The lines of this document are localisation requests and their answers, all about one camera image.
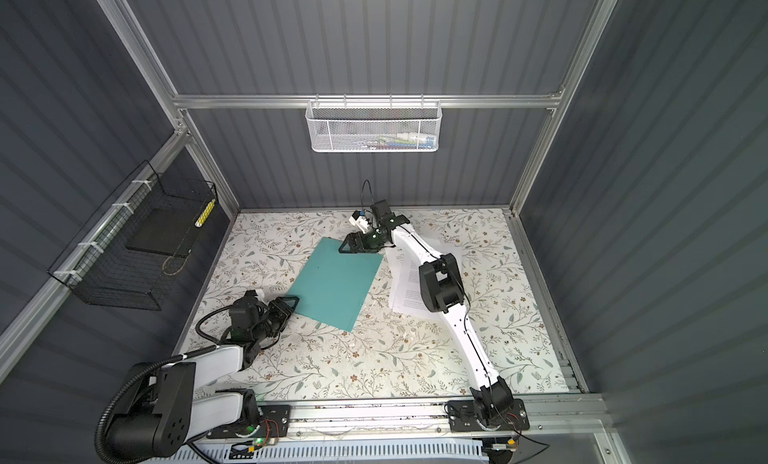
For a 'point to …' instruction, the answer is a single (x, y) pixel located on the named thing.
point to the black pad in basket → (166, 230)
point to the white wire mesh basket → (374, 126)
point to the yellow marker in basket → (205, 213)
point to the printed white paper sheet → (405, 283)
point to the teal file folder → (332, 286)
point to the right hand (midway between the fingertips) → (351, 252)
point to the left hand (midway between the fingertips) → (296, 302)
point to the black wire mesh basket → (98, 265)
